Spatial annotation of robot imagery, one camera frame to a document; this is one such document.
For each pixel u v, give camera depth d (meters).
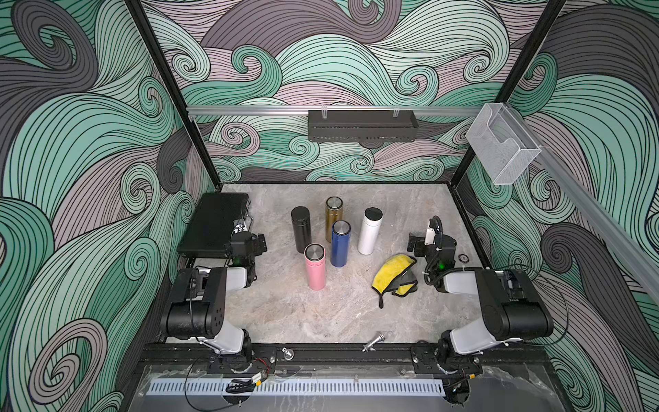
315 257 0.73
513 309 0.45
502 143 0.78
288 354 0.71
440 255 0.71
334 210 0.86
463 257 0.95
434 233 0.78
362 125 0.97
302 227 0.85
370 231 0.85
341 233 0.78
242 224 0.83
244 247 0.71
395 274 0.87
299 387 0.70
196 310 0.44
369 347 0.75
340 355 0.75
